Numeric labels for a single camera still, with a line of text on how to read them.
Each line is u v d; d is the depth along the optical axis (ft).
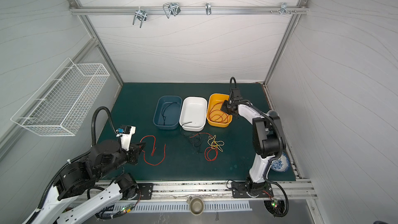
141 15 2.62
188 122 3.08
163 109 3.42
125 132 1.79
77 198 1.43
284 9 2.50
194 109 3.42
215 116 3.14
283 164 2.60
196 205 2.27
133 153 1.80
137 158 1.83
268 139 1.63
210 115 3.32
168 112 3.41
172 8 2.51
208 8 2.56
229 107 2.38
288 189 2.49
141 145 2.08
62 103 2.25
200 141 2.97
